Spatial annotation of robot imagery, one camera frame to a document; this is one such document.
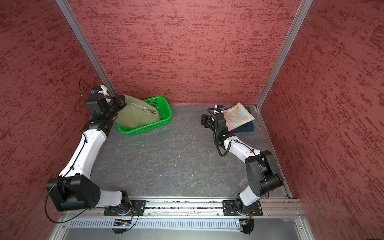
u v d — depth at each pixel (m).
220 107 0.77
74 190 0.40
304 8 0.72
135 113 0.87
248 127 1.03
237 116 1.07
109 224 0.71
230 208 0.74
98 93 0.64
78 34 0.80
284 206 0.76
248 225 0.71
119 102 0.68
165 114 1.14
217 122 0.67
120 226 0.72
